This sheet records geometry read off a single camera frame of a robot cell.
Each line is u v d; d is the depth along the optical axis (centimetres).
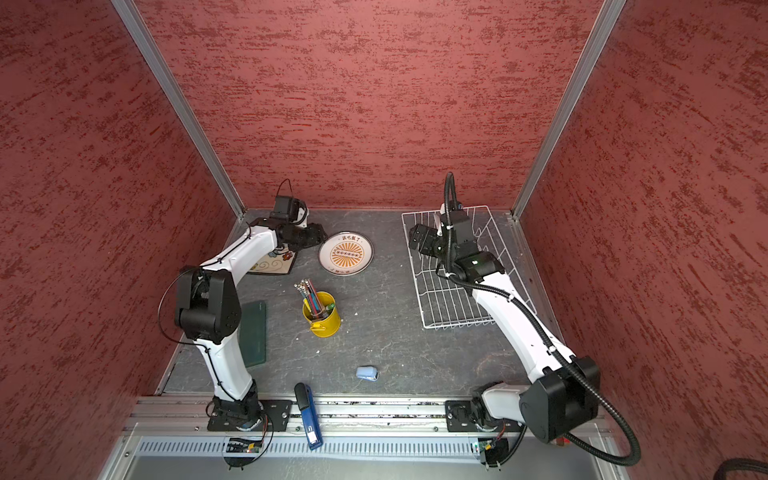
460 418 74
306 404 73
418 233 70
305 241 87
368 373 78
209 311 51
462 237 57
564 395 39
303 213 83
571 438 44
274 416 75
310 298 81
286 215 76
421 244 69
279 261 103
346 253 107
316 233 89
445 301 92
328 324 82
